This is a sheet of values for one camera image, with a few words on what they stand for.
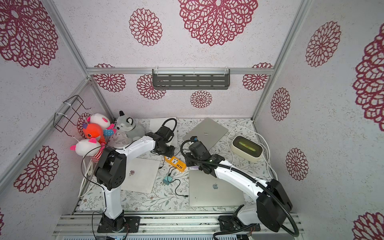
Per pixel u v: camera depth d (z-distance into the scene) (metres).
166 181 0.87
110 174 0.51
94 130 0.89
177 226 0.73
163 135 0.76
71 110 0.79
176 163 0.93
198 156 0.61
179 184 0.87
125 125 0.92
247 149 0.95
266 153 1.05
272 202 0.41
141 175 0.91
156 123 1.20
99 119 0.94
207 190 0.85
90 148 0.79
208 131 1.13
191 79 0.94
